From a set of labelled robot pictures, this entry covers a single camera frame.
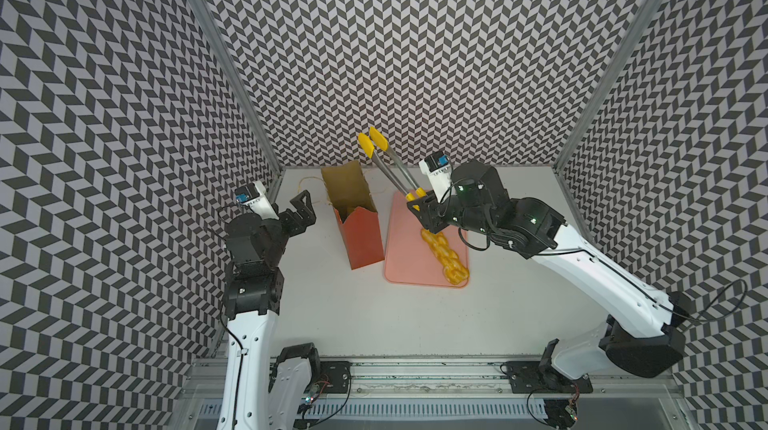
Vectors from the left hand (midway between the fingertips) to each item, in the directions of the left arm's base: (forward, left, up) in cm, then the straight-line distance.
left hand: (294, 200), depth 69 cm
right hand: (-4, -29, +3) cm, 30 cm away
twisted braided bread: (-4, -41, -30) cm, 51 cm away
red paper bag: (+1, -14, -7) cm, 15 cm away
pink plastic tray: (+1, -28, -31) cm, 42 cm away
